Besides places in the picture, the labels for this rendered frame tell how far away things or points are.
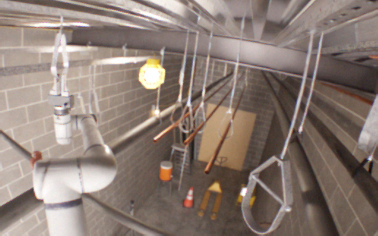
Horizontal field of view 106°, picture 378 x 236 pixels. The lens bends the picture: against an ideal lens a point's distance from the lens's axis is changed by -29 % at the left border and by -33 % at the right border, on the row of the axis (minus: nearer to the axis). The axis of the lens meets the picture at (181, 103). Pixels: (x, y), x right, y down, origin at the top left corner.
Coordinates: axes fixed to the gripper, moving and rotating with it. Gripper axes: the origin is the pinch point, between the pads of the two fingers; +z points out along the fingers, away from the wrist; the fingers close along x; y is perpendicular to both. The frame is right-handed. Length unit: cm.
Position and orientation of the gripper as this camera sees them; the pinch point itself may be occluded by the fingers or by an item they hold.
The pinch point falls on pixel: (60, 78)
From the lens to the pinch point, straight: 99.6
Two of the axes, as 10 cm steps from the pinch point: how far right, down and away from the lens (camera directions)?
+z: 1.2, -9.5, -2.8
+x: -9.9, -1.1, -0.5
